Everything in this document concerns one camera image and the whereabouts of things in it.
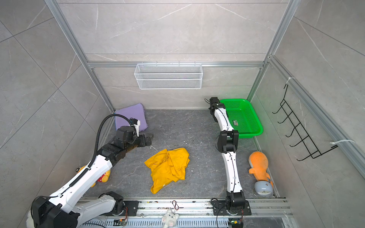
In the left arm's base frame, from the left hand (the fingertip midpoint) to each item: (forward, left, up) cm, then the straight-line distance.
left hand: (147, 133), depth 79 cm
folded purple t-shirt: (+38, +19, -21) cm, 47 cm away
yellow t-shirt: (-13, -10, -17) cm, 24 cm away
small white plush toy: (-39, -12, -17) cm, 44 cm away
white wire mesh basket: (+44, -10, +8) cm, 46 cm away
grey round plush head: (-28, -62, -15) cm, 69 cm away
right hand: (+25, -54, -16) cm, 62 cm away
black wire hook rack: (-15, -76, +7) cm, 78 cm away
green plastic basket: (+28, -69, -22) cm, 78 cm away
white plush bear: (-39, +41, -2) cm, 57 cm away
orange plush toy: (-13, -65, -15) cm, 68 cm away
